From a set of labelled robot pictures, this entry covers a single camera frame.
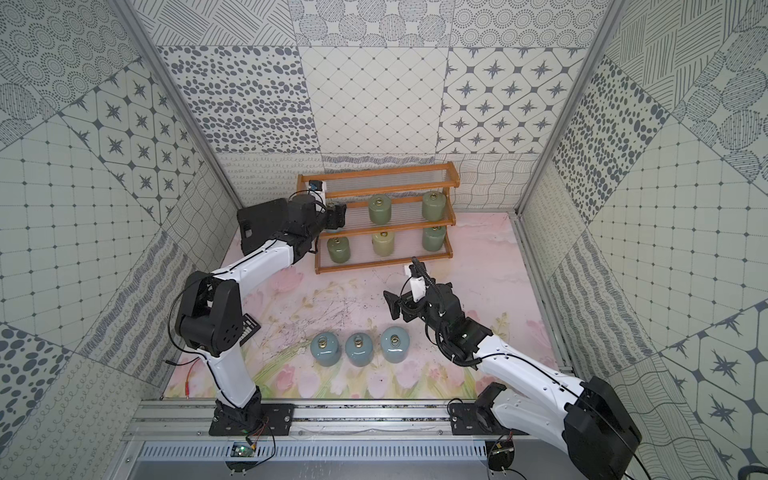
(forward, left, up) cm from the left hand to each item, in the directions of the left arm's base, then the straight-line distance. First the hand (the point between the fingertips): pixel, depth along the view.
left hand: (346, 205), depth 91 cm
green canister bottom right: (+1, -28, -16) cm, 33 cm away
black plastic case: (+7, +35, -17) cm, 39 cm away
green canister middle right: (+3, -28, -2) cm, 28 cm away
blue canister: (-38, +2, -16) cm, 42 cm away
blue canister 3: (-38, -6, -17) cm, 42 cm away
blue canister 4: (-3, +4, -8) cm, 10 cm away
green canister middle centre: (+1, -10, -2) cm, 11 cm away
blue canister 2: (-37, -16, -16) cm, 43 cm away
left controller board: (-60, +21, -26) cm, 68 cm away
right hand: (-24, -18, -8) cm, 31 cm away
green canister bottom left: (-6, +4, -15) cm, 16 cm away
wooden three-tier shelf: (+4, -15, -8) cm, 17 cm away
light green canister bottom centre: (-2, -11, -16) cm, 20 cm away
